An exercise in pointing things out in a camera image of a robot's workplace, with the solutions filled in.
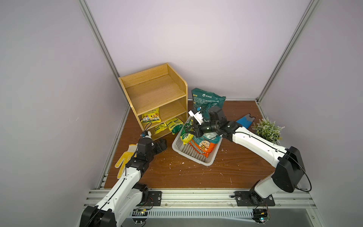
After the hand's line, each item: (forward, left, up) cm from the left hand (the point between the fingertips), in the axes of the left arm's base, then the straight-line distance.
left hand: (162, 141), depth 84 cm
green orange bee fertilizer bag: (-2, -26, +2) cm, 26 cm away
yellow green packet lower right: (+16, -6, -6) cm, 18 cm away
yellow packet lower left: (+13, +4, -5) cm, 15 cm away
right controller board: (-35, -52, -10) cm, 64 cm away
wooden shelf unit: (+19, +2, +20) cm, 28 cm away
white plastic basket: (-2, -17, -10) cm, 19 cm away
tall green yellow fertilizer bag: (+20, -25, +16) cm, 36 cm away
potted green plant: (+4, -63, +8) cm, 63 cm away
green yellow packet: (-2, -15, +9) cm, 18 cm away
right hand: (0, -14, +15) cm, 21 cm away
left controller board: (-36, +10, -14) cm, 40 cm away
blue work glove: (+22, -59, -8) cm, 64 cm away
